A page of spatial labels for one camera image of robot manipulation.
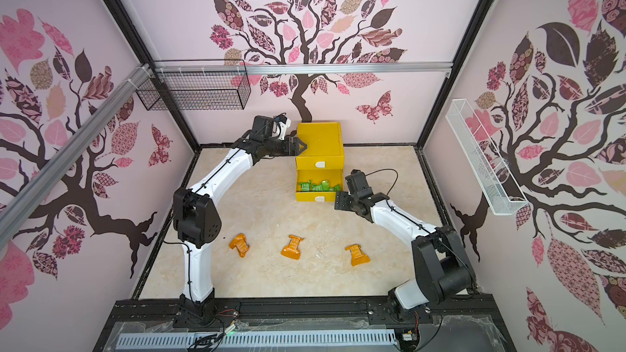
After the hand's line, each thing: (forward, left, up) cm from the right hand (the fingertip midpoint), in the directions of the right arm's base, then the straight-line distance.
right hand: (345, 202), depth 91 cm
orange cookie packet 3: (-18, -3, -8) cm, 20 cm away
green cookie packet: (+7, +15, +1) cm, 17 cm away
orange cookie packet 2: (-15, +21, -8) cm, 27 cm away
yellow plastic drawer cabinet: (+11, +14, +11) cm, 21 cm away
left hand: (+16, +18, +13) cm, 28 cm away
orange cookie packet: (-13, +40, -6) cm, 42 cm away
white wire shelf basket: (-6, -46, +16) cm, 49 cm away
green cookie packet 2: (+6, +8, +2) cm, 10 cm away
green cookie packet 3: (+6, +3, 0) cm, 7 cm away
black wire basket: (+102, +87, -9) cm, 134 cm away
